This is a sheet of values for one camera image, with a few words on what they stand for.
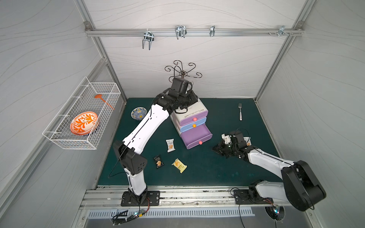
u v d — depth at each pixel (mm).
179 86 546
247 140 952
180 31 765
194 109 850
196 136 975
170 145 929
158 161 858
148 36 782
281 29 765
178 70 940
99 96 784
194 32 772
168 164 864
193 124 899
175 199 749
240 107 1155
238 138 687
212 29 721
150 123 485
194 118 839
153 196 735
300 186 422
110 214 702
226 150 762
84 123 640
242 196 736
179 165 840
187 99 639
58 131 565
